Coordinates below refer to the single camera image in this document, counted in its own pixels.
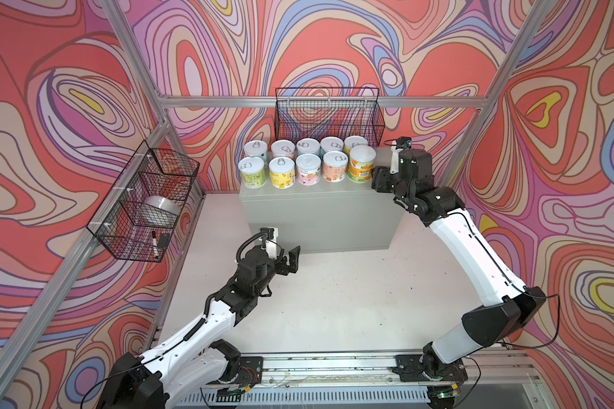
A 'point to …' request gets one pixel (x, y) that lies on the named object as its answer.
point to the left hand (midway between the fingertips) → (290, 244)
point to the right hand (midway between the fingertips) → (383, 176)
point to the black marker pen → (154, 244)
